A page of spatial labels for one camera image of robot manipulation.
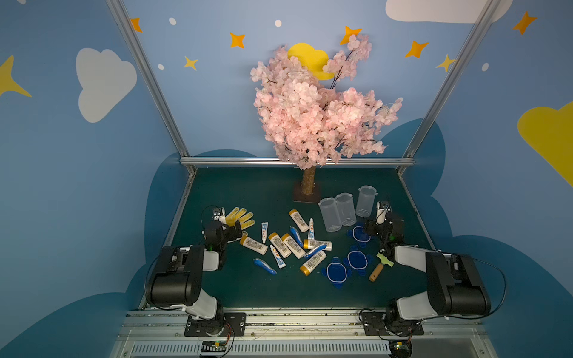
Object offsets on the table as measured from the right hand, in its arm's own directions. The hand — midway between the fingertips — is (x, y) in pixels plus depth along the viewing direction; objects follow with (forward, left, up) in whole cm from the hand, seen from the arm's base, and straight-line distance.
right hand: (378, 215), depth 95 cm
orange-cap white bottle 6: (-22, +29, -5) cm, 36 cm away
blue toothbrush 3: (-23, +47, -6) cm, 53 cm away
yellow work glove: (-1, +61, -6) cm, 62 cm away
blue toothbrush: (-9, +35, -6) cm, 37 cm away
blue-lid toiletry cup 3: (+11, +3, -4) cm, 12 cm away
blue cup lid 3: (-23, +19, -7) cm, 31 cm away
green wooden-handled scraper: (-19, -3, -6) cm, 20 cm away
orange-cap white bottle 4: (-14, +36, -5) cm, 39 cm away
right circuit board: (-46, -1, -10) cm, 47 cm away
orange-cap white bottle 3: (-17, +40, -5) cm, 43 cm away
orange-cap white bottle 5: (-13, +30, -5) cm, 33 cm away
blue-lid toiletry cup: (+4, +20, -3) cm, 21 cm away
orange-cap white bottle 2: (-15, +53, -4) cm, 55 cm away
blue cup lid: (-9, +9, -1) cm, 13 cm away
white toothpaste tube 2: (-20, +42, -5) cm, 47 cm away
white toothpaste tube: (-8, +49, -5) cm, 50 cm away
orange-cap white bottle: (-3, +33, -4) cm, 34 cm away
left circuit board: (-50, +61, -8) cm, 79 cm away
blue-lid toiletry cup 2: (+5, +12, -4) cm, 14 cm away
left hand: (-6, +65, -1) cm, 66 cm away
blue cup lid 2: (-18, +10, -6) cm, 22 cm away
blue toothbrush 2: (-16, +27, -5) cm, 32 cm away
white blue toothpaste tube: (-6, +29, -6) cm, 30 cm away
